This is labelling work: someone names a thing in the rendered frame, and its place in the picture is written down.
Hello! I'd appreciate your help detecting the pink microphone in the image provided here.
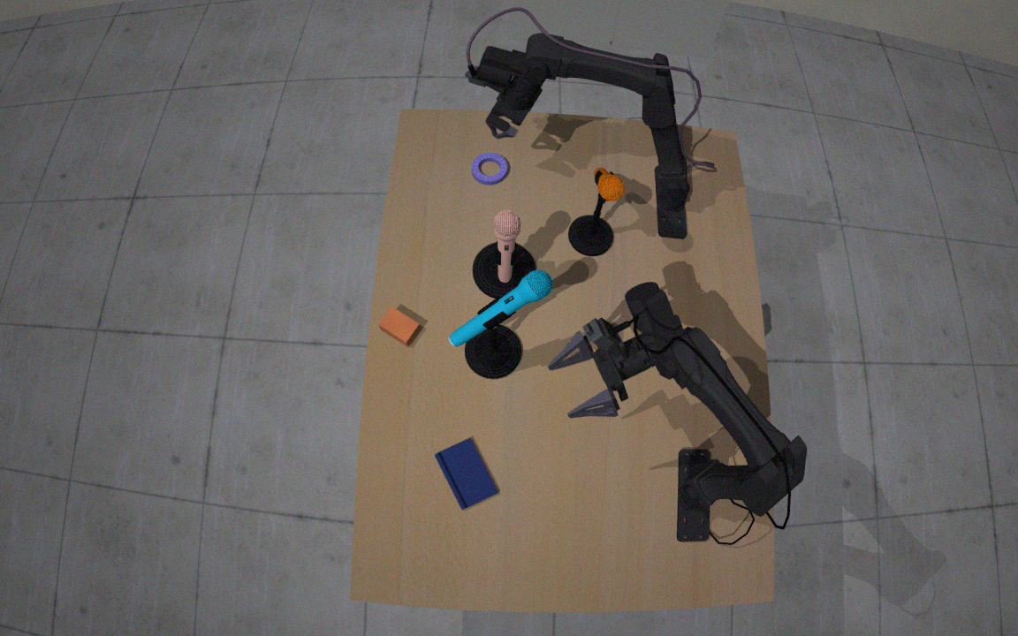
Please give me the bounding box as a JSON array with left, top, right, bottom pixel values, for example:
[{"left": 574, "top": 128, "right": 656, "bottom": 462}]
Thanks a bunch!
[{"left": 494, "top": 210, "right": 520, "bottom": 283}]

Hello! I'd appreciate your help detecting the dark blue notebook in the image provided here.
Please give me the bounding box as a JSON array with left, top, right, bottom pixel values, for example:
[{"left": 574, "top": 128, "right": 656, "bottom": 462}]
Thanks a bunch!
[{"left": 435, "top": 438, "right": 498, "bottom": 510}]

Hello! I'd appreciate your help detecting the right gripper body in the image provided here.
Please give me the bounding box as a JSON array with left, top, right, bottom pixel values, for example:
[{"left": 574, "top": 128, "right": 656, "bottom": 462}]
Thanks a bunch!
[{"left": 482, "top": 80, "right": 543, "bottom": 132}]

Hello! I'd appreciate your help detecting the orange rectangular block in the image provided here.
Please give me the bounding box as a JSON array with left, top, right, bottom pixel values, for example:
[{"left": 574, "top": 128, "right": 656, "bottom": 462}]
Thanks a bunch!
[{"left": 378, "top": 307, "right": 421, "bottom": 347}]

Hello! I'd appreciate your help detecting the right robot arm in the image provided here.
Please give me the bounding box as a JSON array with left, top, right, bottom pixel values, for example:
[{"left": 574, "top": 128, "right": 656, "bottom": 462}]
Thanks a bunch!
[{"left": 465, "top": 33, "right": 690, "bottom": 239}]

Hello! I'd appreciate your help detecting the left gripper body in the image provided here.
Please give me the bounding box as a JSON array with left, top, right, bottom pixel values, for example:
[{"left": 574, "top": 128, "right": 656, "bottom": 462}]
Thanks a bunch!
[{"left": 583, "top": 317, "right": 651, "bottom": 410}]

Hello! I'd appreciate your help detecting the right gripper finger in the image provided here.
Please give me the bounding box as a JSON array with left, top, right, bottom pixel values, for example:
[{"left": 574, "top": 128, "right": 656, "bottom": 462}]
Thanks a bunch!
[{"left": 485, "top": 121, "right": 519, "bottom": 139}]

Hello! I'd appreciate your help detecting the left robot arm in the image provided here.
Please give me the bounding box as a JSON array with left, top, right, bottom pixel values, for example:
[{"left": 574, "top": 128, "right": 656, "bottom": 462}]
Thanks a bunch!
[{"left": 625, "top": 282, "right": 807, "bottom": 541}]

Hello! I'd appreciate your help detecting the blue ring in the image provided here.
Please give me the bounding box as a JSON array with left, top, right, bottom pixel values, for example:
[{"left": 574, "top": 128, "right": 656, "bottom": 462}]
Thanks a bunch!
[{"left": 472, "top": 153, "right": 507, "bottom": 186}]

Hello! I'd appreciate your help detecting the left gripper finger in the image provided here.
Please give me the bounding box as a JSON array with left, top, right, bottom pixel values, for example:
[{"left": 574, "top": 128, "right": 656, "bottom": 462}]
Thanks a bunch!
[
  {"left": 567, "top": 389, "right": 618, "bottom": 418},
  {"left": 548, "top": 331, "right": 593, "bottom": 370}
]

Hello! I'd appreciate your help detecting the blue microphone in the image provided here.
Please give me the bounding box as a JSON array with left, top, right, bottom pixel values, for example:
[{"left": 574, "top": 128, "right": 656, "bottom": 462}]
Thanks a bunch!
[{"left": 449, "top": 270, "right": 553, "bottom": 347}]

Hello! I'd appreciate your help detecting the orange microphone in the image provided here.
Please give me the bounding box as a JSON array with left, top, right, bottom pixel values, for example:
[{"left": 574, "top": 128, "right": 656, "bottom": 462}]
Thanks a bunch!
[{"left": 593, "top": 168, "right": 625, "bottom": 201}]

